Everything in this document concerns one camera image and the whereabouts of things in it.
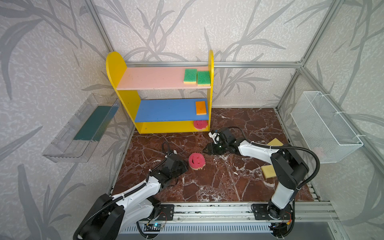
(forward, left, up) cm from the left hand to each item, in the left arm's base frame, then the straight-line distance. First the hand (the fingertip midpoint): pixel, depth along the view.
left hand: (190, 160), depth 86 cm
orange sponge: (+33, -5, +10) cm, 34 cm away
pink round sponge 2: (0, -4, -3) cm, 5 cm away
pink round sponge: (+27, -6, -2) cm, 28 cm away
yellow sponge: (+15, -56, -4) cm, 58 cm away
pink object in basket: (-2, -64, +16) cm, 66 cm away
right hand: (+7, -9, +3) cm, 12 cm away
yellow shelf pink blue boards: (+26, +24, +9) cm, 36 cm away
